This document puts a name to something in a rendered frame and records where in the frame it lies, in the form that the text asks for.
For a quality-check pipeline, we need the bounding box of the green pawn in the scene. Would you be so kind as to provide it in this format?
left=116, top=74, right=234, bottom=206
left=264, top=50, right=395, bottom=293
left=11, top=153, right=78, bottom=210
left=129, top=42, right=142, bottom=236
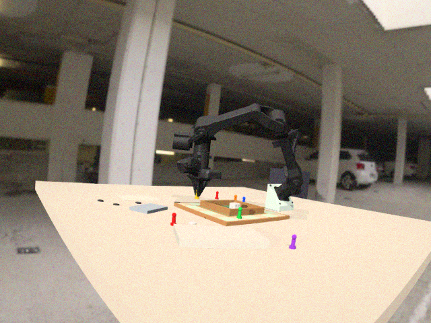
left=236, top=207, right=242, bottom=219

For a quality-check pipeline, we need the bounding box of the purple pawn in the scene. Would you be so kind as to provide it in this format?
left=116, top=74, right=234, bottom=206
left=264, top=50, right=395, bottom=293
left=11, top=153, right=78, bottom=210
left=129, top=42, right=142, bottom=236
left=289, top=234, right=297, bottom=249

